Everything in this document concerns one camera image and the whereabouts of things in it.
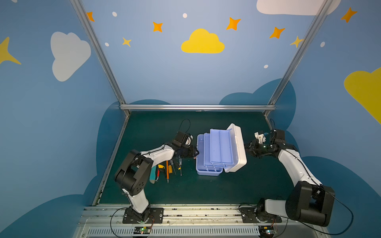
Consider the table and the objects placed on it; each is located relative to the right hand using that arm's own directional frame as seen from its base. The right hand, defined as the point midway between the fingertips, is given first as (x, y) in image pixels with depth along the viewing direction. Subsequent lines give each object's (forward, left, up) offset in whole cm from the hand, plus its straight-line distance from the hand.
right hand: (244, 146), depth 84 cm
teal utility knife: (-14, +53, -13) cm, 56 cm away
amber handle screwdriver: (-12, +43, -13) cm, 46 cm away
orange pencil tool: (-12, +44, -14) cm, 48 cm away
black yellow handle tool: (-9, +49, -13) cm, 51 cm away
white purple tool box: (-2, +15, -2) cm, 15 cm away
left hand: (-1, +26, -8) cm, 27 cm away
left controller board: (-41, +52, -14) cm, 68 cm away
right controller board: (-38, -9, -16) cm, 42 cm away
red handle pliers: (-13, +50, -14) cm, 53 cm away
